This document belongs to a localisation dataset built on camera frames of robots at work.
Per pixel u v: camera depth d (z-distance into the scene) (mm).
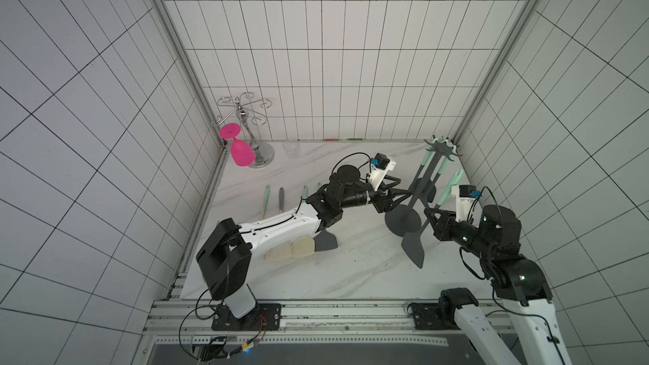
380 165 596
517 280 437
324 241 867
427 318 726
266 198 1002
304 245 850
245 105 932
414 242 690
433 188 766
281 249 503
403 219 932
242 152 924
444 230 572
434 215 657
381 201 608
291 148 1131
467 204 579
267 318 726
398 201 644
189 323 687
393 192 610
